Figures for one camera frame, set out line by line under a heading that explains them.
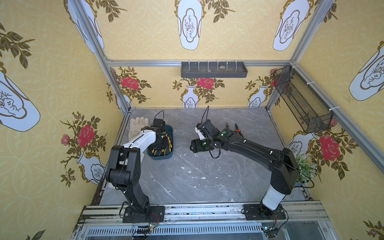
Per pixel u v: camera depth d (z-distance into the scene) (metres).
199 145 0.73
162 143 0.85
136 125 1.10
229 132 0.61
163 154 0.95
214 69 0.92
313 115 0.82
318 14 0.75
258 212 0.73
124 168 0.46
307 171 0.73
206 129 0.64
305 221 0.76
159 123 0.78
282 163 0.45
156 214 0.73
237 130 1.06
